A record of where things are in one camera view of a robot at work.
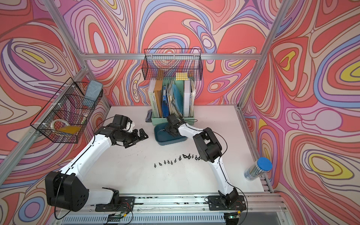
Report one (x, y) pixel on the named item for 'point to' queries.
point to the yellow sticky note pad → (182, 76)
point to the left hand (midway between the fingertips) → (143, 138)
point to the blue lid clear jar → (257, 168)
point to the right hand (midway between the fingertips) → (167, 131)
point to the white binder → (187, 98)
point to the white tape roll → (52, 123)
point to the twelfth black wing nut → (154, 165)
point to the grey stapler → (148, 117)
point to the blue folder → (165, 108)
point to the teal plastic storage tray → (164, 138)
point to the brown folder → (158, 92)
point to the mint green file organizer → (174, 99)
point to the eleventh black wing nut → (164, 162)
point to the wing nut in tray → (160, 164)
